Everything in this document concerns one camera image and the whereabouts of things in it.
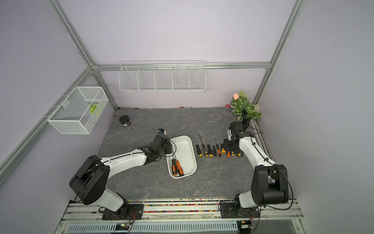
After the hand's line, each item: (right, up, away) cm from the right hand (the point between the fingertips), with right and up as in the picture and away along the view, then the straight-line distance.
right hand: (228, 146), depth 89 cm
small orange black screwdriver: (-5, -4, +7) cm, 9 cm away
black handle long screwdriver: (-11, -3, +7) cm, 13 cm away
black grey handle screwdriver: (-8, -5, +5) cm, 10 cm away
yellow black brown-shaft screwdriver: (-15, -3, +7) cm, 17 cm away
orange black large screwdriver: (-34, -12, -3) cm, 36 cm away
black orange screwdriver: (+1, -6, +3) cm, 7 cm away
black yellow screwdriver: (-18, -4, +5) cm, 19 cm away
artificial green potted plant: (+8, +22, -4) cm, 24 cm away
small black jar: (-74, +16, +19) cm, 78 cm away
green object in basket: (-78, +23, -8) cm, 82 cm away
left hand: (-37, 0, +1) cm, 37 cm away
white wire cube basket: (-87, +21, -6) cm, 90 cm away
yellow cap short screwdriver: (-2, -4, +5) cm, 7 cm away
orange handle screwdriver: (-30, -13, -4) cm, 33 cm away
